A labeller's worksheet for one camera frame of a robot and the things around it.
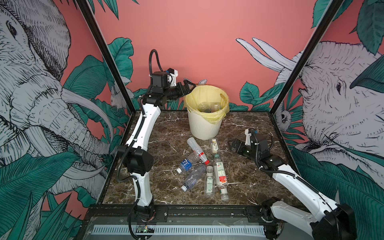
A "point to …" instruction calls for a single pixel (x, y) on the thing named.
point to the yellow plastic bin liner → (207, 93)
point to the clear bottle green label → (209, 182)
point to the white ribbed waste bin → (203, 127)
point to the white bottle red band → (197, 149)
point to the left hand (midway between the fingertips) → (191, 85)
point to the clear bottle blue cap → (187, 163)
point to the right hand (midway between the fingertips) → (232, 141)
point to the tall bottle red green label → (220, 177)
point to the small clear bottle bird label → (214, 146)
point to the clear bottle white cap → (194, 178)
